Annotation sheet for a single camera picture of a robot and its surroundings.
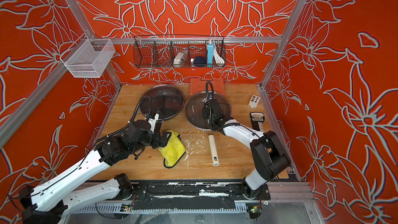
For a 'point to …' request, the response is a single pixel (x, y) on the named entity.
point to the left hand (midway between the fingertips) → (164, 131)
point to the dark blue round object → (200, 61)
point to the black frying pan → (168, 101)
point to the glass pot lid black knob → (167, 100)
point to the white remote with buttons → (254, 101)
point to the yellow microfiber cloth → (174, 150)
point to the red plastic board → (197, 84)
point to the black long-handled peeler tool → (257, 119)
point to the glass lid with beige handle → (193, 109)
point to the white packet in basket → (181, 57)
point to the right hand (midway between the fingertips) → (204, 105)
